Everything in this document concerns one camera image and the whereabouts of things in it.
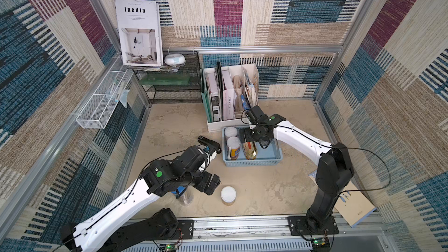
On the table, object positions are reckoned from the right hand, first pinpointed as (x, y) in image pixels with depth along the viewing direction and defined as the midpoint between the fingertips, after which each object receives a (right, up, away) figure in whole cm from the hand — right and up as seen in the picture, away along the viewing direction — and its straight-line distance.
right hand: (247, 135), depth 88 cm
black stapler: (-22, -4, +9) cm, 24 cm away
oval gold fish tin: (+2, -8, +6) cm, 10 cm away
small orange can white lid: (-10, -25, -12) cm, 29 cm away
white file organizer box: (0, +29, +7) cm, 30 cm away
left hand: (-16, -13, -21) cm, 30 cm away
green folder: (-20, +19, -3) cm, 28 cm away
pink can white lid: (-8, +2, +3) cm, 9 cm away
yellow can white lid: (-6, -3, -3) cm, 8 cm away
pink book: (-9, +21, +6) cm, 24 cm away
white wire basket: (-77, +11, +3) cm, 78 cm away
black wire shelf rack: (-38, +29, +27) cm, 55 cm away
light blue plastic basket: (+14, -12, +6) cm, 19 cm away
